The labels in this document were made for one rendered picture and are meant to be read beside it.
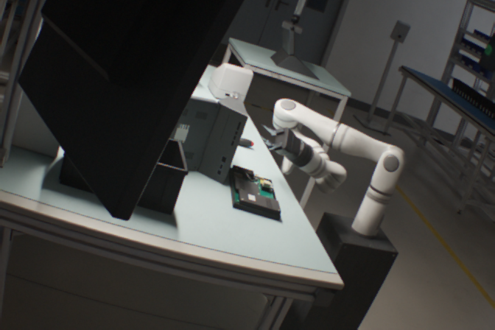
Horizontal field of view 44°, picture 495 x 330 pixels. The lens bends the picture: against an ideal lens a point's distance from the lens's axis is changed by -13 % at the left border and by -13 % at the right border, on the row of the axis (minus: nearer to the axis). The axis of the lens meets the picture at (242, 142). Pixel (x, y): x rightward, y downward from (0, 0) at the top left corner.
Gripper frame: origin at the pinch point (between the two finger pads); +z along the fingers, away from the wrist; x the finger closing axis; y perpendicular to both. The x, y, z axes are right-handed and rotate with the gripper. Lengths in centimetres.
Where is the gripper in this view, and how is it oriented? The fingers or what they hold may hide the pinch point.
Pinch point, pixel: (261, 130)
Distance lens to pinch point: 202.0
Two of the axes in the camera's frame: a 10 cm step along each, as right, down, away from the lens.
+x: -1.6, 8.7, -4.6
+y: 7.6, -1.9, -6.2
